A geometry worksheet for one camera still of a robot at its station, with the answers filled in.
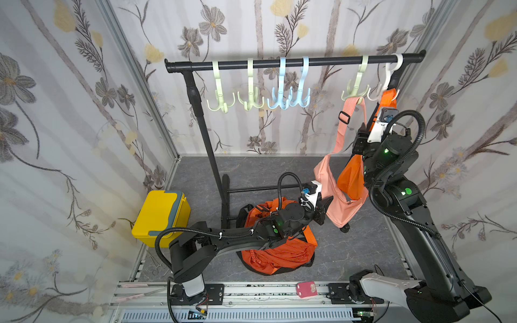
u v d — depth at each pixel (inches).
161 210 31.9
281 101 21.9
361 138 20.5
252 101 21.8
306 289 29.5
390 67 21.1
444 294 14.5
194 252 17.1
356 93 22.8
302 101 22.2
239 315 27.7
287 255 30.7
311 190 22.8
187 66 18.1
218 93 20.6
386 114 17.9
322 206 24.1
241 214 35.7
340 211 29.5
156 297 30.1
